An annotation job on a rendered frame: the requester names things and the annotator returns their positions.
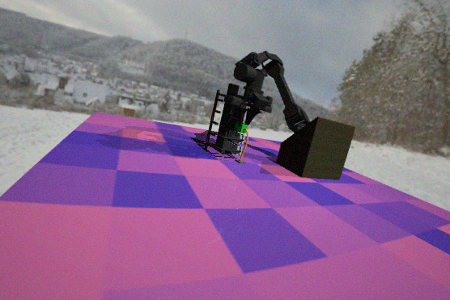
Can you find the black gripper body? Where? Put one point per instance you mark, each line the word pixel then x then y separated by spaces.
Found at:
pixel 240 102

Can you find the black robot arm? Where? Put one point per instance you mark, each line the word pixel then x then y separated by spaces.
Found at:
pixel 245 71

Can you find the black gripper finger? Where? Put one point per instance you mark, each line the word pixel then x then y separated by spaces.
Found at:
pixel 240 113
pixel 250 115

